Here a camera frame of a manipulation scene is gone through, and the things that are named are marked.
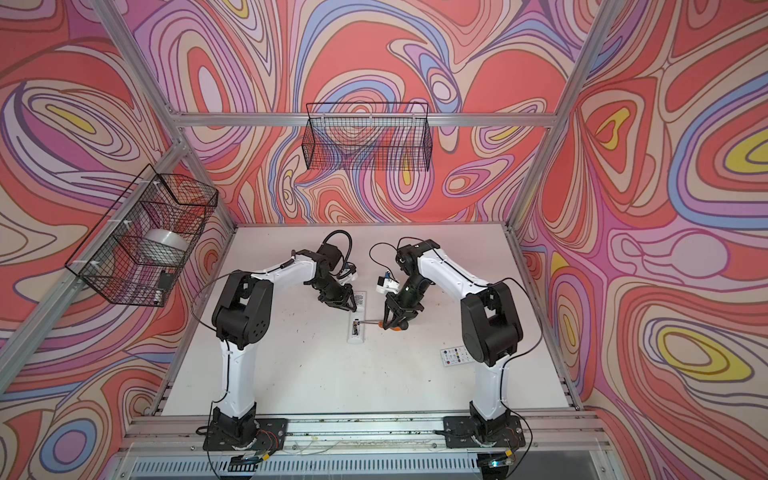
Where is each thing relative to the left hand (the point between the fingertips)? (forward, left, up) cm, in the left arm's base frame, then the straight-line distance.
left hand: (355, 305), depth 96 cm
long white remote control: (-5, -1, 0) cm, 5 cm away
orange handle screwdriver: (-12, -9, +12) cm, 19 cm away
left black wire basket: (-1, +50, +30) cm, 58 cm away
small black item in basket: (-6, +45, +24) cm, 51 cm away
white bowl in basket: (+2, +44, +31) cm, 54 cm away
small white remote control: (-16, -31, 0) cm, 35 cm away
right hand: (-13, -12, +9) cm, 20 cm away
